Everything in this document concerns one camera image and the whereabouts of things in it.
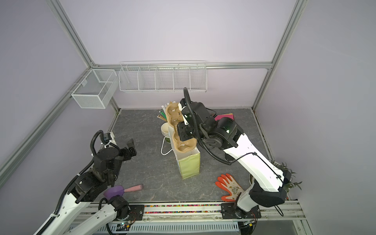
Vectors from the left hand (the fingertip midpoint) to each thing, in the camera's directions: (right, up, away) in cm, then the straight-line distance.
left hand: (124, 144), depth 68 cm
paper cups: (+14, +6, +25) cm, 29 cm away
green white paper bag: (+31, -8, +1) cm, 32 cm away
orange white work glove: (+54, -25, +12) cm, 61 cm away
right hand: (+27, +8, -8) cm, 30 cm away
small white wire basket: (-31, +32, +28) cm, 53 cm away
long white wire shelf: (+12, +41, +29) cm, 52 cm away
